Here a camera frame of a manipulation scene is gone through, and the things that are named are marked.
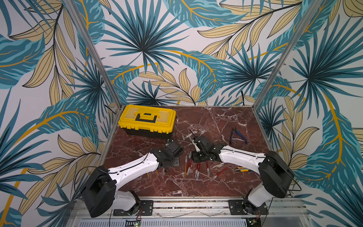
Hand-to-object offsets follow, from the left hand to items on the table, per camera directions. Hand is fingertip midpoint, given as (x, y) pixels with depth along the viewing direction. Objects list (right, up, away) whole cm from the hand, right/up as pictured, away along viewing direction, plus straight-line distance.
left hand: (174, 162), depth 82 cm
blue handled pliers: (+43, +17, +23) cm, 52 cm away
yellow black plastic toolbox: (-16, +24, +4) cm, 29 cm away
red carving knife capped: (+8, -5, +5) cm, 11 cm away
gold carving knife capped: (+7, -1, +7) cm, 10 cm away
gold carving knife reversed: (-11, -7, +3) cm, 13 cm away
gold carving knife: (-16, -8, +2) cm, 18 cm away
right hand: (+11, +2, +5) cm, 12 cm away
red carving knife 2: (+14, -6, +4) cm, 16 cm away
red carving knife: (+13, -6, +4) cm, 15 cm away
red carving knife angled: (+22, -10, +1) cm, 24 cm away
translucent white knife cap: (+5, +12, +18) cm, 23 cm away
